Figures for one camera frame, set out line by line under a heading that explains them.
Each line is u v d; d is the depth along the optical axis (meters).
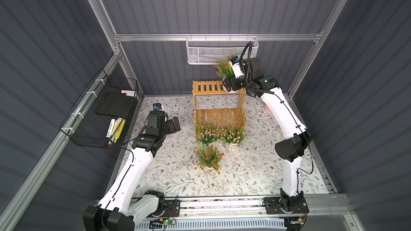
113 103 0.79
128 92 0.85
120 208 0.39
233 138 0.81
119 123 0.71
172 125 0.70
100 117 0.74
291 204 0.64
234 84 0.71
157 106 0.67
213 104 1.16
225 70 0.73
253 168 0.87
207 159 0.74
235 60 0.69
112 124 0.71
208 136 0.82
